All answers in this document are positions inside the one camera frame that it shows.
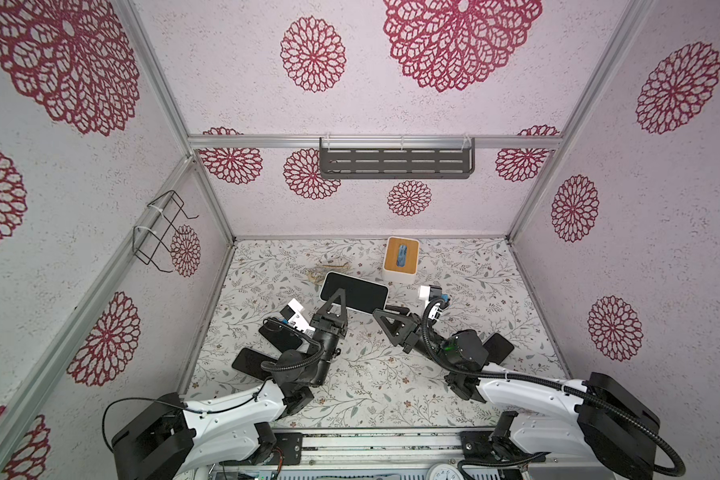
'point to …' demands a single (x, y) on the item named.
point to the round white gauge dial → (445, 471)
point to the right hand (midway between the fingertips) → (378, 310)
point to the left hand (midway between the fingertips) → (348, 294)
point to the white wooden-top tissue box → (401, 260)
